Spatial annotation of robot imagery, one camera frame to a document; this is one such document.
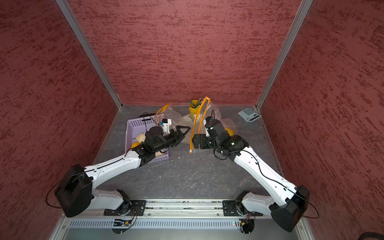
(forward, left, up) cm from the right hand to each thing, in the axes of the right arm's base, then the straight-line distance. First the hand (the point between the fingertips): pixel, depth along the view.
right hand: (201, 142), depth 74 cm
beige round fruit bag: (+13, +38, -14) cm, 43 cm away
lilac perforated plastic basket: (+27, +45, -20) cm, 56 cm away
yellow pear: (+9, +41, -15) cm, 45 cm away
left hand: (+4, +7, +1) cm, 8 cm away
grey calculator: (+36, -39, -22) cm, 57 cm away
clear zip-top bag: (+28, +15, -15) cm, 35 cm away
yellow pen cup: (+36, +5, -13) cm, 38 cm away
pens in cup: (+36, -1, -6) cm, 36 cm away
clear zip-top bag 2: (+17, -5, +7) cm, 19 cm away
